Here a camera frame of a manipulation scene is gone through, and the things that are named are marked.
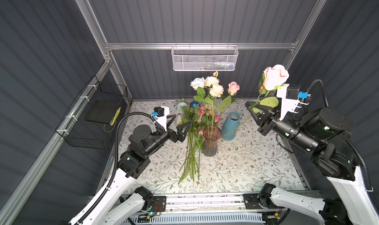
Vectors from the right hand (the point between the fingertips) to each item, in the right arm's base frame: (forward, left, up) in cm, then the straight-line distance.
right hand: (251, 103), depth 44 cm
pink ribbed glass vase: (+12, +8, -37) cm, 40 cm away
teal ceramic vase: (+18, -4, -39) cm, 43 cm away
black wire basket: (+5, +71, -24) cm, 75 cm away
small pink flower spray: (+38, +10, -47) cm, 61 cm away
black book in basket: (+18, +65, -24) cm, 72 cm away
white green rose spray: (+33, +22, -47) cm, 62 cm away
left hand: (+5, +22, -16) cm, 27 cm away
